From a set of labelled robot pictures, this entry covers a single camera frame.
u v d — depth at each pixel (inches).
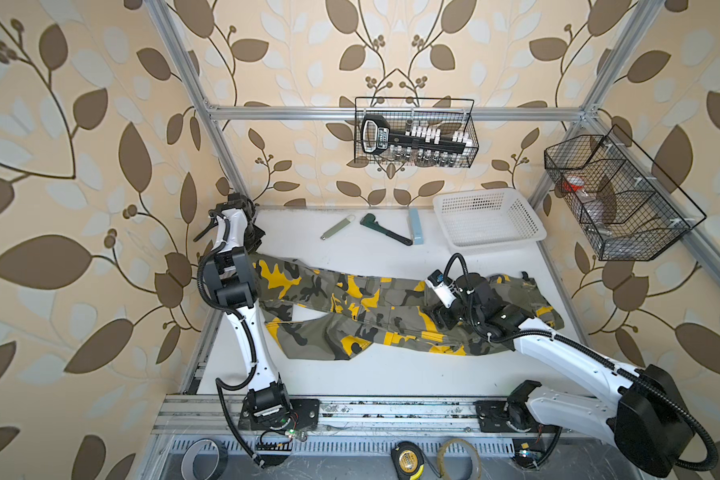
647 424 15.6
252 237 35.5
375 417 29.7
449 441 28.0
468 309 24.8
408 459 26.2
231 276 25.3
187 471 25.7
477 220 45.0
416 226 43.6
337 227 45.4
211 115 36.6
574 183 31.9
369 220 45.5
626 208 28.9
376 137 33.5
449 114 35.9
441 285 28.3
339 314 35.5
